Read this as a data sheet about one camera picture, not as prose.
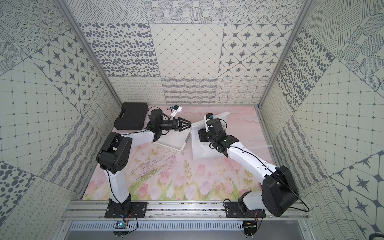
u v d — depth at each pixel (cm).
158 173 86
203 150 86
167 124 80
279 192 41
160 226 70
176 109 83
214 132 62
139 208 74
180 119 78
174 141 98
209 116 73
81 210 75
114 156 52
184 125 81
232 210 73
